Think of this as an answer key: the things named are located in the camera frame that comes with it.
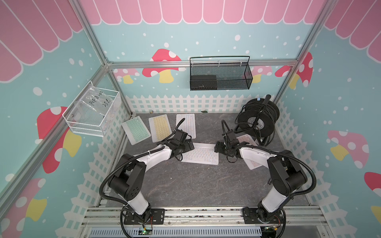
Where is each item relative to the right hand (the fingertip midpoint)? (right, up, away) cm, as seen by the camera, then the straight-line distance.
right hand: (218, 148), depth 96 cm
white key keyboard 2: (-11, -4, +1) cm, 11 cm away
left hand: (-20, 0, -3) cm, 21 cm away
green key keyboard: (-60, +11, +14) cm, 62 cm away
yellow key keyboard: (-41, +13, +14) cm, 45 cm away
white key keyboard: (-20, +15, +17) cm, 30 cm away
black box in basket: (-11, +42, -1) cm, 44 cm away
